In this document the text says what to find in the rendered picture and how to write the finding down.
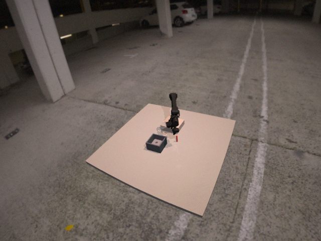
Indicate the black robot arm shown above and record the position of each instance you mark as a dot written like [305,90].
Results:
[175,113]

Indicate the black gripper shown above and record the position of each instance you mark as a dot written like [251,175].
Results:
[175,130]

